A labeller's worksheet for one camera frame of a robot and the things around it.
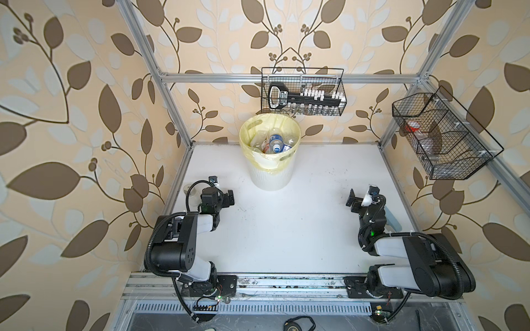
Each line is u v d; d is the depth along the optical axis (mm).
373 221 655
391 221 858
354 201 822
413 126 806
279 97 843
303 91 808
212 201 735
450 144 723
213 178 840
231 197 887
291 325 653
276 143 889
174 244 461
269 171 843
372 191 742
